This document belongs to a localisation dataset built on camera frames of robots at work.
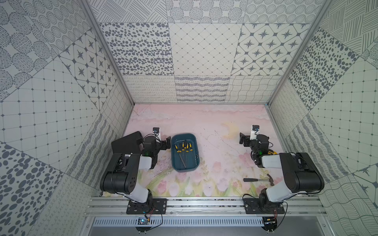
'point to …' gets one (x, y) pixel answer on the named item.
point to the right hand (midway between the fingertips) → (248, 134)
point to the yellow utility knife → (270, 152)
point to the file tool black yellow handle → (179, 152)
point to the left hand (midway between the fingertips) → (162, 135)
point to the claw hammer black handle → (250, 179)
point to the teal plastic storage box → (184, 152)
